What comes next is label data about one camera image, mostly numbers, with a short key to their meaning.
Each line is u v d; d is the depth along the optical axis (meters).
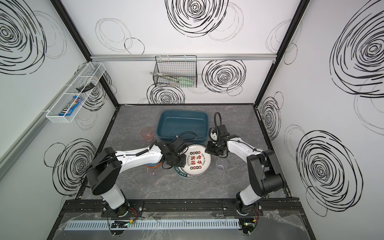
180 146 0.69
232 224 0.71
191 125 1.11
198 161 0.87
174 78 0.87
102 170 0.45
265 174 0.45
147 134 1.00
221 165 0.87
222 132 0.74
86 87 0.77
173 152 0.67
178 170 0.84
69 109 0.67
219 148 0.77
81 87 0.79
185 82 0.87
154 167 0.87
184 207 0.75
